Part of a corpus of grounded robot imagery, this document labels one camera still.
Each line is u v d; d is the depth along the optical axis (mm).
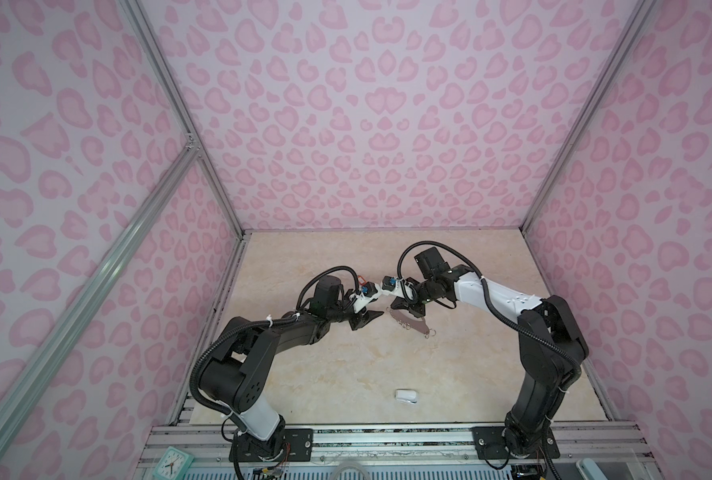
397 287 766
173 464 693
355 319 795
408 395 795
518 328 459
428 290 763
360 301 781
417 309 795
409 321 903
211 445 756
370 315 803
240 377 456
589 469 678
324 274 662
